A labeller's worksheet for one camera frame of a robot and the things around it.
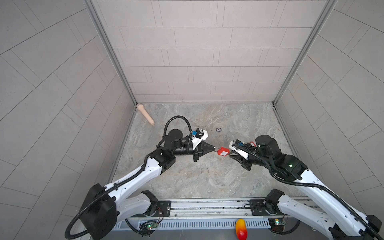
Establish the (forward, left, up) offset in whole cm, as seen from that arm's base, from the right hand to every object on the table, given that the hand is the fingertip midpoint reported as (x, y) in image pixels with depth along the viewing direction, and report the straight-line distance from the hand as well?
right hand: (231, 154), depth 68 cm
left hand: (0, +8, +5) cm, 9 cm away
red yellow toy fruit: (-27, -1, -17) cm, 31 cm away
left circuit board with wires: (-23, +39, -16) cm, 48 cm away
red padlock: (0, +4, +4) cm, 5 cm away
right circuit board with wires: (-26, -19, -22) cm, 38 cm away
